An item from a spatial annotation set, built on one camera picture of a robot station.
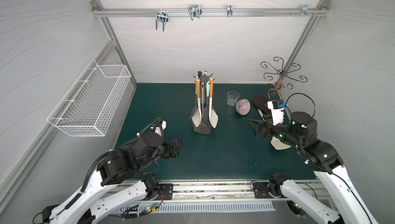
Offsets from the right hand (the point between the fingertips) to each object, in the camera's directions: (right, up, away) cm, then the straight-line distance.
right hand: (256, 117), depth 65 cm
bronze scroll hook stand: (+41, +23, +52) cm, 70 cm away
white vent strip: (-28, -42, +6) cm, 51 cm away
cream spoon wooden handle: (-26, -3, +24) cm, 35 cm away
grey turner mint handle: (-22, -9, +22) cm, 32 cm away
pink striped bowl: (+5, +2, +40) cm, 40 cm away
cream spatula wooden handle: (-17, -2, +24) cm, 30 cm away
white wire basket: (-75, +5, +4) cm, 75 cm away
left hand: (-35, -11, -1) cm, 37 cm away
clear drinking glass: (-2, +10, +43) cm, 44 cm away
